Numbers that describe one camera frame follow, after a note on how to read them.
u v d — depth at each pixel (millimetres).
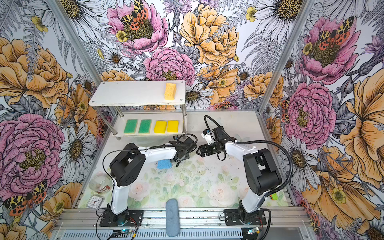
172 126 1024
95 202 777
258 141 585
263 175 471
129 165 511
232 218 735
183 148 717
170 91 797
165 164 894
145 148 570
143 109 1272
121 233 724
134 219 738
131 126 1026
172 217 716
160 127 1022
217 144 706
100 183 852
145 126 1026
